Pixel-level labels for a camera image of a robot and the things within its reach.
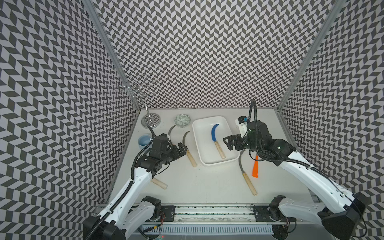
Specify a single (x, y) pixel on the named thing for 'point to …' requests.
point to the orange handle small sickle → (255, 173)
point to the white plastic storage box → (207, 150)
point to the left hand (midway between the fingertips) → (181, 152)
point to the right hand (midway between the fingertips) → (232, 140)
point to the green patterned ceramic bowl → (182, 120)
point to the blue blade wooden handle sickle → (219, 148)
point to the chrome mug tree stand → (149, 120)
